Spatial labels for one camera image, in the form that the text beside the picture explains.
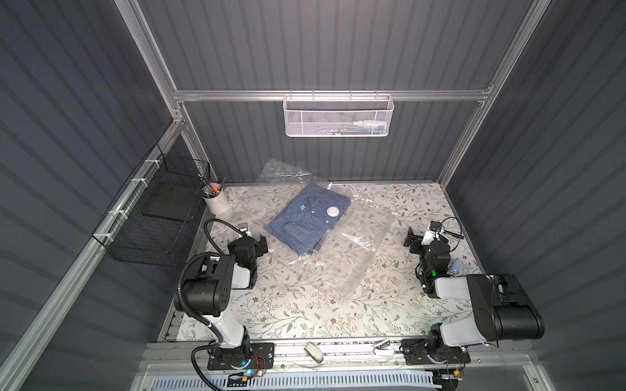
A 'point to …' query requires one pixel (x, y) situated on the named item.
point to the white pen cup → (216, 199)
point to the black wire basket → (152, 217)
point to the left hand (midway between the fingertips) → (251, 238)
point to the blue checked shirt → (305, 219)
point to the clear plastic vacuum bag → (359, 248)
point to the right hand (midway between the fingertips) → (428, 230)
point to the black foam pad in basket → (171, 199)
